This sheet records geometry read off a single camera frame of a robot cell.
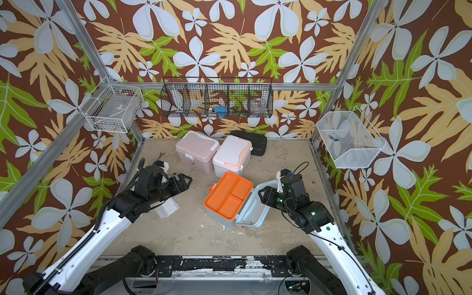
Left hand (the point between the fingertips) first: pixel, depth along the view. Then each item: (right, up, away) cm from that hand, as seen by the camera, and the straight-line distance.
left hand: (185, 180), depth 75 cm
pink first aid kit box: (0, +12, +21) cm, 24 cm away
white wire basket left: (-38, +33, +11) cm, 52 cm away
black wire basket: (+11, +42, +21) cm, 48 cm away
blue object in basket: (+13, +34, +18) cm, 41 cm away
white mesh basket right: (+75, +17, +9) cm, 77 cm away
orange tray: (+16, -9, +7) cm, 20 cm away
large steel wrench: (-26, +11, +37) cm, 47 cm away
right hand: (+31, -5, -3) cm, 31 cm away
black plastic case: (+35, +19, +36) cm, 54 cm away
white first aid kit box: (+19, +10, +18) cm, 28 cm away
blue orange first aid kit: (+28, -14, +1) cm, 31 cm away
